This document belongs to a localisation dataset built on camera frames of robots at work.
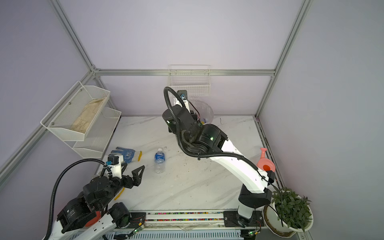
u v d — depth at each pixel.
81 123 0.75
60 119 0.68
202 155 0.36
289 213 0.60
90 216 0.46
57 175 0.48
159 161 0.91
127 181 0.57
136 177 0.59
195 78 0.95
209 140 0.37
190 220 0.75
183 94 0.45
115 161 0.55
